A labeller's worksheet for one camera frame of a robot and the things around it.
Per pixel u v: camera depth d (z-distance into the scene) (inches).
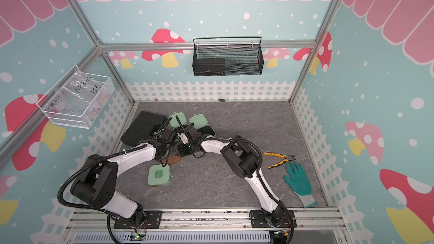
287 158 36.3
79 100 28.1
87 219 30.0
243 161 22.2
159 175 33.5
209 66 34.9
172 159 33.7
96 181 17.7
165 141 28.7
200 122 43.3
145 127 39.6
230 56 37.3
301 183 33.5
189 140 31.3
